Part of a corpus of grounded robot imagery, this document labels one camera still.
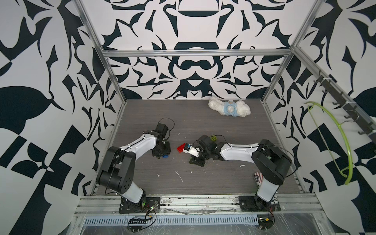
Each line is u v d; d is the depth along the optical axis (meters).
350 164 0.57
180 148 0.92
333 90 0.65
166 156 0.89
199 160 0.79
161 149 0.78
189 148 0.78
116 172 0.45
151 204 0.73
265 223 0.72
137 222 0.73
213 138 0.96
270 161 0.50
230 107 0.99
